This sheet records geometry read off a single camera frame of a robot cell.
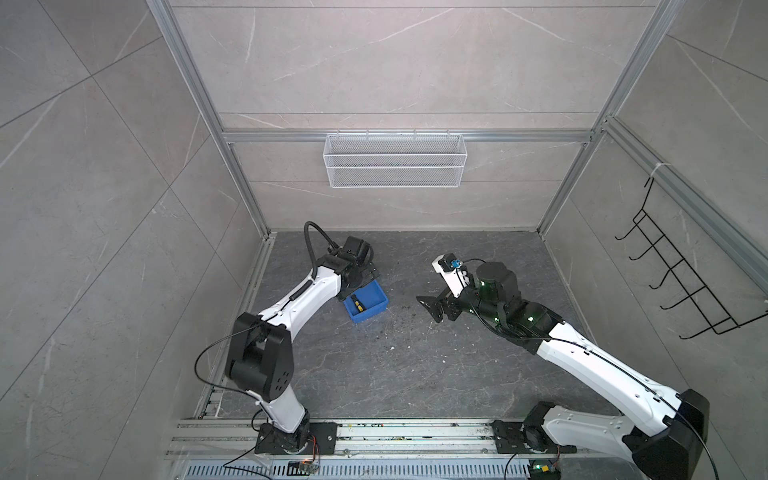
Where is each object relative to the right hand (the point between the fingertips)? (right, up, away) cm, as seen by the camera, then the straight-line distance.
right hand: (431, 282), depth 73 cm
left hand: (-18, +2, +17) cm, 25 cm away
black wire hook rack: (+56, -4, -12) cm, 58 cm away
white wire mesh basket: (-8, +39, +28) cm, 49 cm away
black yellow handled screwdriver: (-20, -10, +23) cm, 32 cm away
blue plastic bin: (-16, -8, +26) cm, 31 cm away
